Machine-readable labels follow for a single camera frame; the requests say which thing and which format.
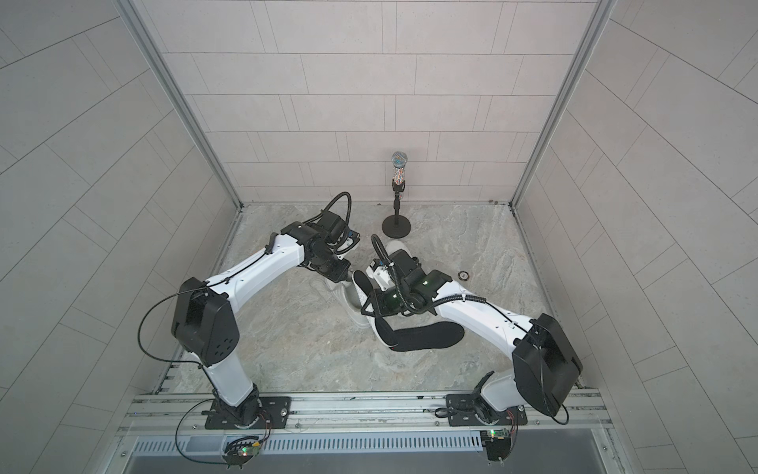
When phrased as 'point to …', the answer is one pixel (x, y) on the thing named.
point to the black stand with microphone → (398, 225)
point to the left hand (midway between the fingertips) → (349, 272)
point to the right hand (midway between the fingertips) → (366, 312)
